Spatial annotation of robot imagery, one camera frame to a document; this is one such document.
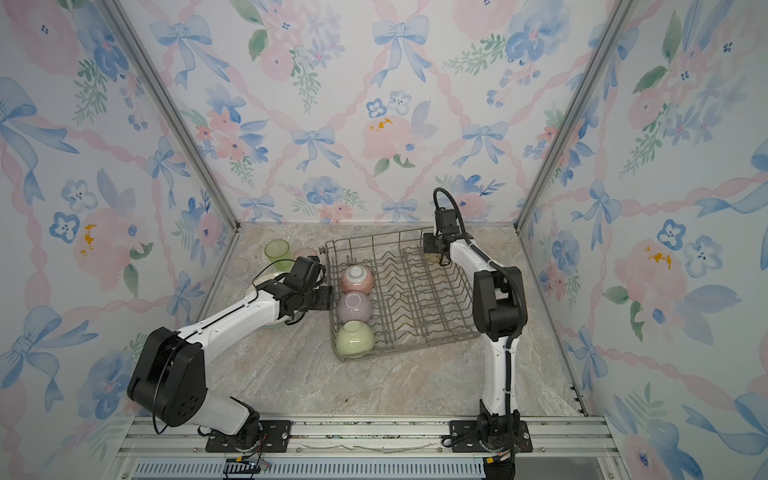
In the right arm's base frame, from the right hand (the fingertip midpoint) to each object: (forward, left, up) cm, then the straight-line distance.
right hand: (437, 238), depth 105 cm
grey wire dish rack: (-19, +16, -8) cm, 26 cm away
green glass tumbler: (-3, +56, -3) cm, 56 cm away
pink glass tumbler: (-9, +44, +3) cm, 45 cm away
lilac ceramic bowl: (-27, +27, -2) cm, 38 cm away
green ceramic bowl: (-37, +26, -1) cm, 45 cm away
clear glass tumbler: (-12, +70, -6) cm, 71 cm away
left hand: (-24, +36, +2) cm, 43 cm away
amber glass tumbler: (-6, +2, -4) cm, 7 cm away
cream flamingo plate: (-14, +57, -5) cm, 59 cm away
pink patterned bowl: (-16, +27, -3) cm, 31 cm away
